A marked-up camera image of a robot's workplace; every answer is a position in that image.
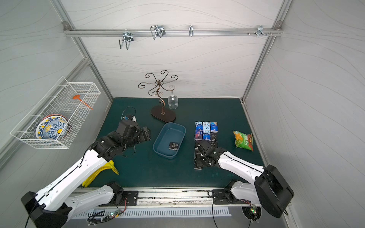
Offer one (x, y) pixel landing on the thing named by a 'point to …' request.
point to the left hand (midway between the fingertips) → (145, 133)
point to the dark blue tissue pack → (198, 135)
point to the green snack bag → (244, 140)
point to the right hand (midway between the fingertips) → (199, 161)
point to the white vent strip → (118, 213)
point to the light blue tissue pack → (206, 126)
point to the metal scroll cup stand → (158, 83)
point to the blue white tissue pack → (199, 126)
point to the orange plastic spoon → (77, 97)
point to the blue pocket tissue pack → (214, 127)
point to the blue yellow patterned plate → (52, 127)
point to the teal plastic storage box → (168, 140)
